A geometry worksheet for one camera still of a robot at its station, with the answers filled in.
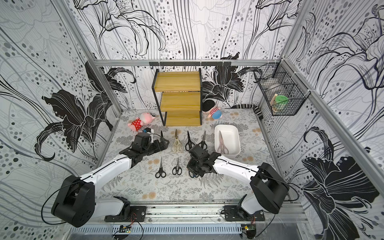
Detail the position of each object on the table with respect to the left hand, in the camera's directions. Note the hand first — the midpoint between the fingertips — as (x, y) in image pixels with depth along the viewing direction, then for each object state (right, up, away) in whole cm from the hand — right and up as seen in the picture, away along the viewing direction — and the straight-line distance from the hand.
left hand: (166, 146), depth 88 cm
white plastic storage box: (+40, +3, +14) cm, 42 cm away
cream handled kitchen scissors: (+5, -1, +11) cm, 12 cm away
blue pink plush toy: (+33, +21, +23) cm, 45 cm away
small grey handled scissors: (+7, -14, +1) cm, 16 cm away
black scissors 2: (+23, -1, +11) cm, 26 cm away
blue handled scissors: (+17, -15, -6) cm, 23 cm away
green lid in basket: (+64, +26, -9) cm, 70 cm away
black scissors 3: (-3, -16, -1) cm, 16 cm away
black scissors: (+14, -1, +11) cm, 17 cm away
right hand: (+13, -12, -4) cm, 18 cm away
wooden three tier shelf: (+6, +33, +13) cm, 36 cm away
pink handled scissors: (+35, -3, +10) cm, 37 cm away
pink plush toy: (-19, +17, +18) cm, 31 cm away
